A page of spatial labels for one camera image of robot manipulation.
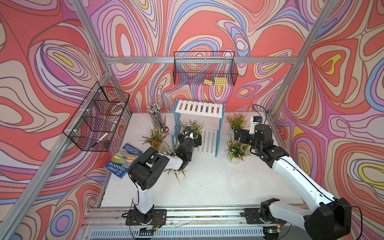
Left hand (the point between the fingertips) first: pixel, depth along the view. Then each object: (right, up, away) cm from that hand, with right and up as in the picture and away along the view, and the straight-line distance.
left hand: (194, 132), depth 93 cm
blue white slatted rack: (+11, -4, +10) cm, 15 cm away
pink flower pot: (-10, -20, -15) cm, 27 cm away
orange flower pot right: (+27, +7, +1) cm, 28 cm away
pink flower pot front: (+1, +5, -2) cm, 5 cm away
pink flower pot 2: (+24, -10, -10) cm, 28 cm away
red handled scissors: (-22, +2, +17) cm, 28 cm away
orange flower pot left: (-24, -3, -2) cm, 25 cm away
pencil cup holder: (-27, +15, +5) cm, 31 cm away
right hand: (+26, 0, -12) cm, 29 cm away
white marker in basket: (-49, -5, -22) cm, 54 cm away
